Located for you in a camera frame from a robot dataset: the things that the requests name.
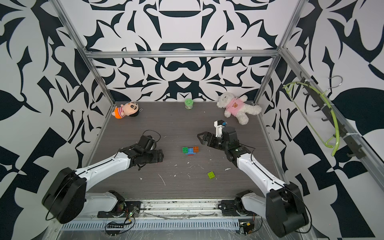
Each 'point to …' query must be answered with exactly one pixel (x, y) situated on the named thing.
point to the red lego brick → (190, 154)
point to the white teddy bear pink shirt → (237, 106)
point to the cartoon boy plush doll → (130, 109)
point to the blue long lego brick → (190, 151)
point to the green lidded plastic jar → (188, 103)
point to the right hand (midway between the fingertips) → (203, 135)
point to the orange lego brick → (196, 149)
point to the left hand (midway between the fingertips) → (157, 153)
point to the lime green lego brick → (211, 175)
